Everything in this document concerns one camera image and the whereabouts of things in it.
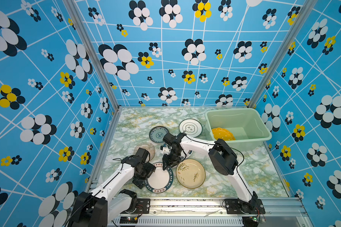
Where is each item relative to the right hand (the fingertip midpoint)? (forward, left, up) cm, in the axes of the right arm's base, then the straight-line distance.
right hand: (166, 168), depth 86 cm
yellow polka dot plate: (+26, -37, 0) cm, 46 cm away
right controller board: (-26, -43, -3) cm, 51 cm away
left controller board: (-26, +19, -3) cm, 32 cm away
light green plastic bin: (+31, -56, 0) cm, 64 cm away
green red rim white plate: (+11, -13, 0) cm, 17 cm away
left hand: (-4, +7, +1) cm, 9 cm away
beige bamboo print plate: (-2, -15, -2) cm, 15 cm away
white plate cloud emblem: (+32, -18, -1) cm, 37 cm away
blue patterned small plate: (+26, +8, +1) cm, 27 cm away
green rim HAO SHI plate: (-7, +4, -2) cm, 8 cm away
